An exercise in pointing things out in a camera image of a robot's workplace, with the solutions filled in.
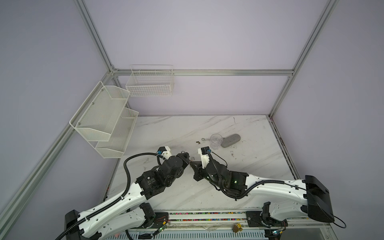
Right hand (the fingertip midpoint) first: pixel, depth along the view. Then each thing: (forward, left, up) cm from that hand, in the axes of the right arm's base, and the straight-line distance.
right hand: (188, 164), depth 70 cm
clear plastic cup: (+29, -17, -20) cm, 39 cm away
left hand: (+4, 0, +2) cm, 4 cm away
